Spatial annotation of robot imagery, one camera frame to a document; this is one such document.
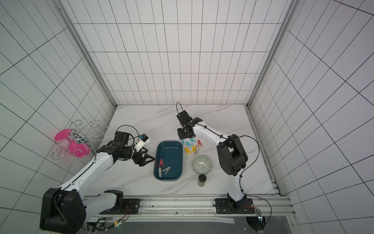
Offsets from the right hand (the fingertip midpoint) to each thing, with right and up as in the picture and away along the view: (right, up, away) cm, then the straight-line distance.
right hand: (177, 135), depth 92 cm
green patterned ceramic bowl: (+15, -17, -6) cm, 24 cm away
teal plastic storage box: (-4, -11, +1) cm, 12 cm away
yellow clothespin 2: (+11, -9, +1) cm, 14 cm away
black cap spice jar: (+14, -20, -19) cm, 31 cm away
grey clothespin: (-6, -19, -8) cm, 22 cm away
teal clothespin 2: (+10, -4, +5) cm, 12 cm away
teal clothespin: (+7, -6, +5) cm, 10 cm away
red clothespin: (+14, -6, +5) cm, 16 cm away
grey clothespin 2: (-10, -20, -9) cm, 24 cm away
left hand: (-16, -11, -11) cm, 23 cm away
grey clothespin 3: (+12, -10, 0) cm, 16 cm away
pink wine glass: (-43, -2, -29) cm, 52 cm away
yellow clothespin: (+6, -10, 0) cm, 12 cm away
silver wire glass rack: (-47, +1, -25) cm, 53 cm away
